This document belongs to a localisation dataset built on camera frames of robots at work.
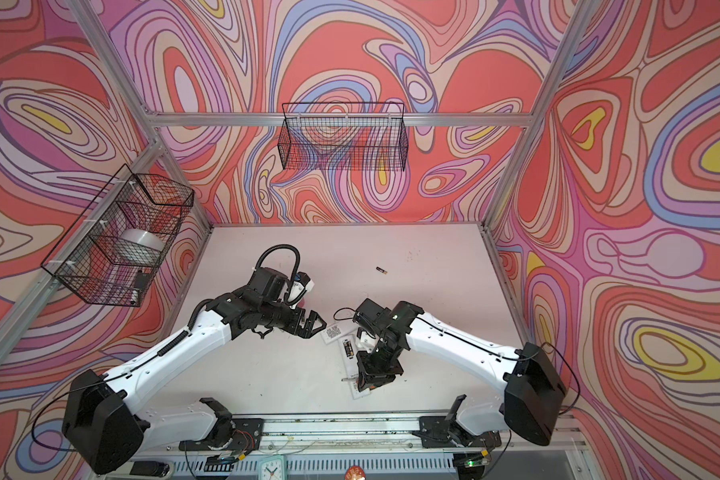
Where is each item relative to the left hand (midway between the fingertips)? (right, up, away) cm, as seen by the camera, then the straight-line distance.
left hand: (317, 319), depth 78 cm
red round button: (+10, -34, -10) cm, 37 cm away
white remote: (+9, -14, +6) cm, 18 cm away
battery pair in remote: (+8, -10, +8) cm, 15 cm away
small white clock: (-9, -32, -11) cm, 35 cm away
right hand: (+14, -16, -9) cm, 23 cm away
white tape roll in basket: (-41, +19, -8) cm, 46 cm away
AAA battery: (+19, +11, +26) cm, 34 cm away
